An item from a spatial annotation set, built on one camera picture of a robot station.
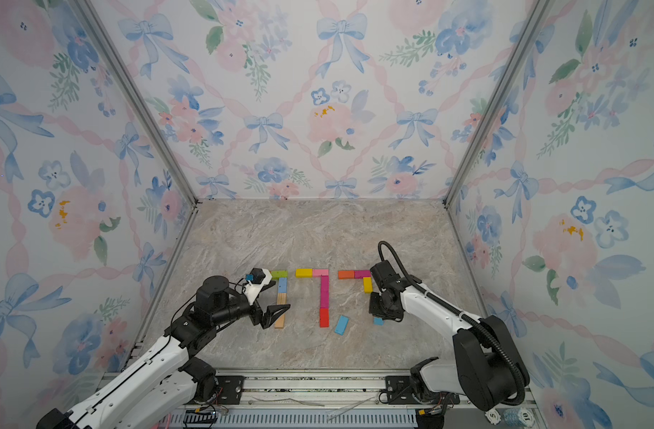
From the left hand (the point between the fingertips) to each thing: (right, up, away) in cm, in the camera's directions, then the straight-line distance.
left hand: (281, 293), depth 76 cm
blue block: (+29, -11, +8) cm, 32 cm away
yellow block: (+4, +2, +22) cm, 23 cm away
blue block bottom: (+17, -13, +10) cm, 24 cm away
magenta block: (+12, -3, +19) cm, 22 cm away
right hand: (+30, -8, +11) cm, 33 cm away
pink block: (+9, +2, +22) cm, 24 cm away
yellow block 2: (+27, -2, +18) cm, 32 cm away
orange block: (+20, +1, +23) cm, 30 cm away
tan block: (-3, -5, +14) cm, 16 cm away
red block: (+12, -11, +12) cm, 20 cm away
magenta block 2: (+12, -7, +14) cm, 20 cm away
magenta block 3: (+25, +2, +22) cm, 33 cm away
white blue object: (+60, -29, -9) cm, 67 cm away
